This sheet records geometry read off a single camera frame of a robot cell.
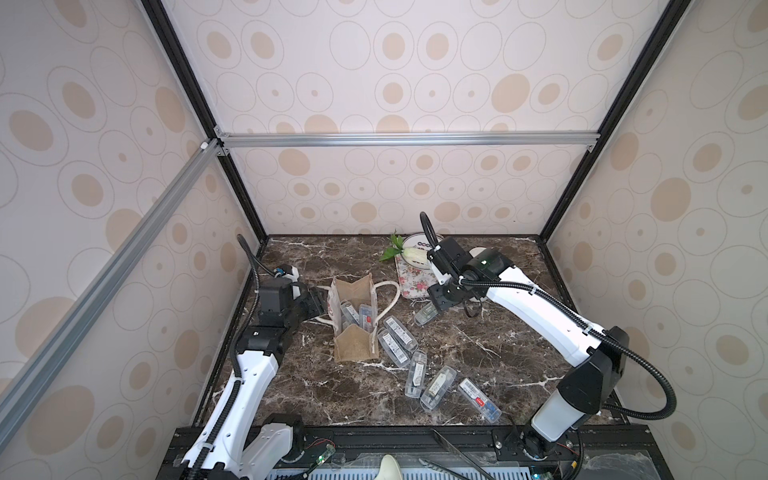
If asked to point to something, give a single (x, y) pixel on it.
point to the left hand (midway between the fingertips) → (325, 290)
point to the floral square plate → (414, 283)
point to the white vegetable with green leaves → (397, 247)
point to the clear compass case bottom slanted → (432, 397)
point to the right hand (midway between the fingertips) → (451, 294)
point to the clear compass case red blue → (366, 317)
